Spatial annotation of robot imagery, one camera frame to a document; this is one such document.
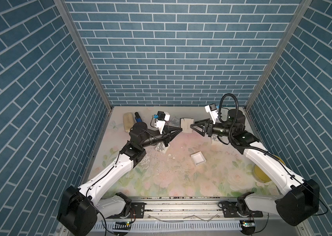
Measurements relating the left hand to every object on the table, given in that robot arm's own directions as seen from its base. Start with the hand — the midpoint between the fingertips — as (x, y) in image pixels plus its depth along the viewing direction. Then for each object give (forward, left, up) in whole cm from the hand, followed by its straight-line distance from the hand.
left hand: (184, 132), depth 65 cm
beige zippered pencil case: (+31, +38, -30) cm, 58 cm away
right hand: (+5, -6, -2) cm, 8 cm away
